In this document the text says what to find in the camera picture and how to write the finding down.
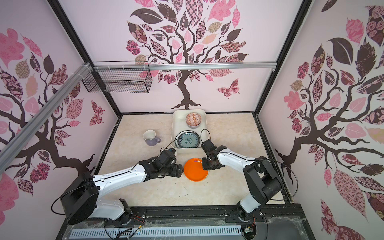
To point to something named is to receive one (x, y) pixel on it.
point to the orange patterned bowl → (193, 120)
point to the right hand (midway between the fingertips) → (206, 165)
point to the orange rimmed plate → (193, 170)
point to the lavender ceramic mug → (150, 137)
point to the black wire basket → (119, 76)
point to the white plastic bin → (179, 125)
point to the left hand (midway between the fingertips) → (177, 171)
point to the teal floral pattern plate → (187, 139)
